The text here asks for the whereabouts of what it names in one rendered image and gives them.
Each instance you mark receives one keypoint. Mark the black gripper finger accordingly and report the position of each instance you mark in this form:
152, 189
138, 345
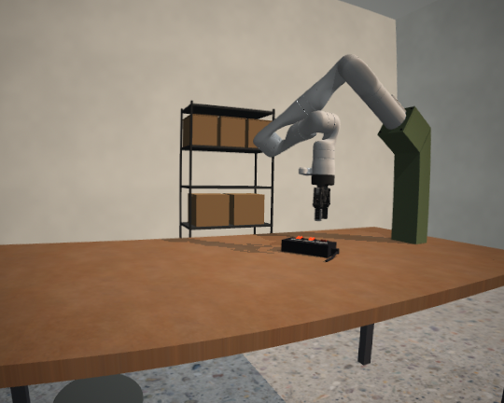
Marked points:
318, 204
325, 208

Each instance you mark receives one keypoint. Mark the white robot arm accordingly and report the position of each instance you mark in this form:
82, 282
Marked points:
306, 111

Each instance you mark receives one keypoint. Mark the black power strip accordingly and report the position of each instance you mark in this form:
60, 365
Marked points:
310, 247

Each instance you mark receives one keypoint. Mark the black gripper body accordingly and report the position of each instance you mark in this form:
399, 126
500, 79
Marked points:
323, 181

